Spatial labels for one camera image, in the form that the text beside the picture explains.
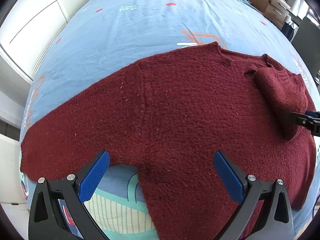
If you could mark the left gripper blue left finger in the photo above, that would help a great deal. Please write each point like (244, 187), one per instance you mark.
(58, 210)

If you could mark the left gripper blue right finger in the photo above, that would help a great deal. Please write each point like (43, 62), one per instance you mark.
(275, 219)

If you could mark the dark grey office chair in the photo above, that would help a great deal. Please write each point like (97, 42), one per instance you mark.
(306, 42)

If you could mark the wooden drawer cabinet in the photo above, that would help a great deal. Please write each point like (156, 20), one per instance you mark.
(274, 10)

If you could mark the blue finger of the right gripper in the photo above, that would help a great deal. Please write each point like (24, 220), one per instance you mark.
(310, 120)

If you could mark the dark red knitted sweater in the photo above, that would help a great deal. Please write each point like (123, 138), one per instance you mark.
(166, 115)

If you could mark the blue cartoon print bedsheet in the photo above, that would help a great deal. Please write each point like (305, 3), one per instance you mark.
(118, 205)

